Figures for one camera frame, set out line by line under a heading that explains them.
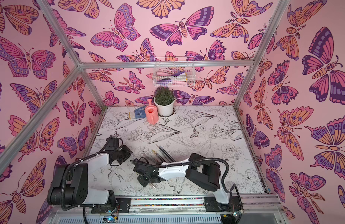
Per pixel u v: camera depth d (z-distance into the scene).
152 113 1.03
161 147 0.97
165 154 0.92
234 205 0.73
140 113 1.17
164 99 1.03
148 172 0.65
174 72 0.96
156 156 0.92
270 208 0.74
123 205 0.73
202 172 0.51
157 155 0.92
